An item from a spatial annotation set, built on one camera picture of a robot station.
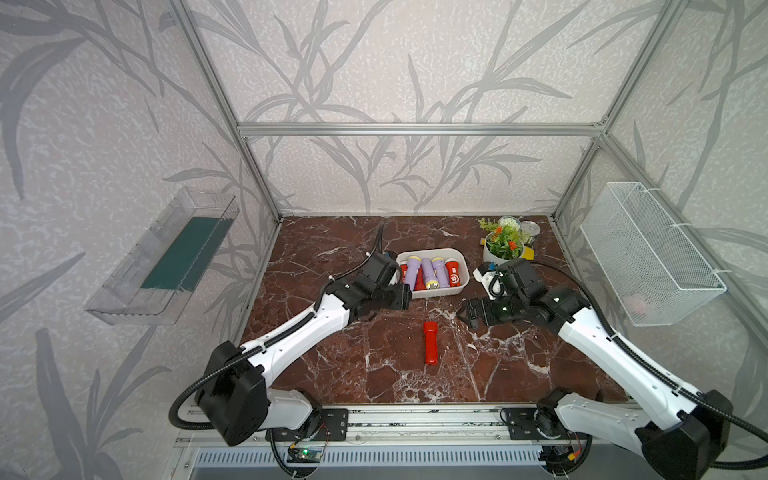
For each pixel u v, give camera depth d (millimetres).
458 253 1017
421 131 1789
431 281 963
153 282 629
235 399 398
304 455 707
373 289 608
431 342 868
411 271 959
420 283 959
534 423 725
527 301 560
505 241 912
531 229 1109
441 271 1008
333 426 731
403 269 992
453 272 990
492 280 678
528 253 1085
